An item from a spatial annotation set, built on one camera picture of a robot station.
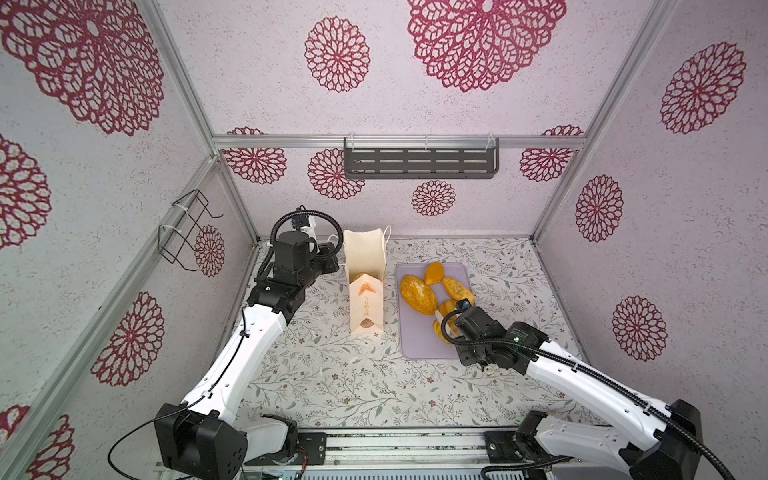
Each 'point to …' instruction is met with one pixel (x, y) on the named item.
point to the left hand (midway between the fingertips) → (333, 251)
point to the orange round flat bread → (434, 273)
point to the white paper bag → (365, 252)
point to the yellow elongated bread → (458, 291)
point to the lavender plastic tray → (418, 337)
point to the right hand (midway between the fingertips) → (463, 340)
